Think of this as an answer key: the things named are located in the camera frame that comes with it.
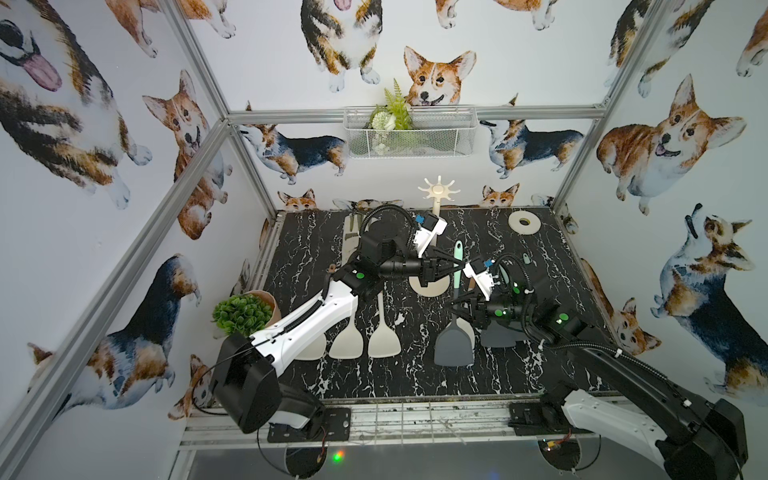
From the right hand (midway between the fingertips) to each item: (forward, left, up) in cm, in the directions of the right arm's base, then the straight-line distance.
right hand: (445, 304), depth 69 cm
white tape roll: (+45, -39, -26) cm, 65 cm away
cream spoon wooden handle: (-3, +35, -20) cm, 41 cm away
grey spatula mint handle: (-6, -2, -8) cm, 10 cm away
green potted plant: (+1, +50, -7) cm, 50 cm away
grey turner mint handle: (+30, -33, -25) cm, 51 cm away
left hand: (+4, -4, +10) cm, 11 cm away
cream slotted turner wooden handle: (-4, -4, -2) cm, 6 cm away
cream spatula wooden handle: (-1, +26, -22) cm, 34 cm away
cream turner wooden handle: (0, +16, -22) cm, 28 cm away
